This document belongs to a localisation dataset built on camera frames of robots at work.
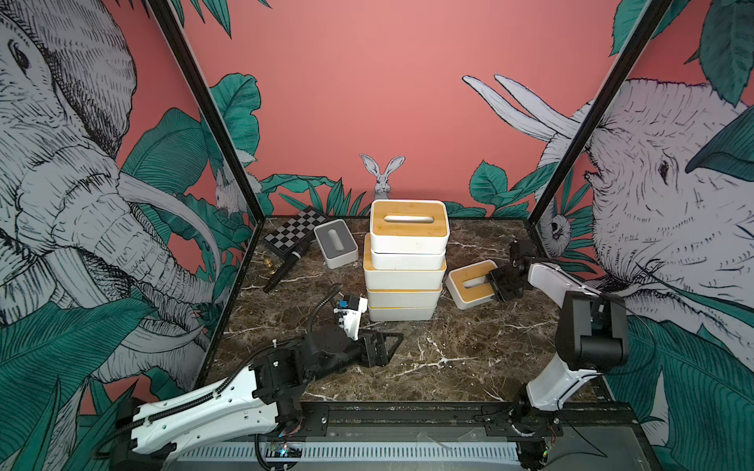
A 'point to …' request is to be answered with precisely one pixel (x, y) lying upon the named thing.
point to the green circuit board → (283, 449)
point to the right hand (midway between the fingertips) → (485, 277)
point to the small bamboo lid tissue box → (471, 285)
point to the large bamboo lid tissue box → (403, 297)
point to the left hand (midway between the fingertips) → (395, 335)
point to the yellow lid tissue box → (402, 310)
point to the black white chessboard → (287, 236)
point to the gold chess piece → (268, 262)
